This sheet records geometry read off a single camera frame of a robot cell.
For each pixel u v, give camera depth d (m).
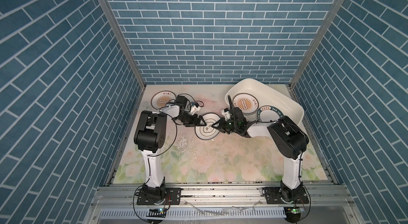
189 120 0.87
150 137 0.54
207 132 0.92
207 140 0.91
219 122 0.90
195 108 0.94
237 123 0.78
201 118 0.89
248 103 1.08
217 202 0.74
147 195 0.68
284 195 0.66
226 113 0.91
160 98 1.12
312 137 0.99
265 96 1.12
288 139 0.53
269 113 1.06
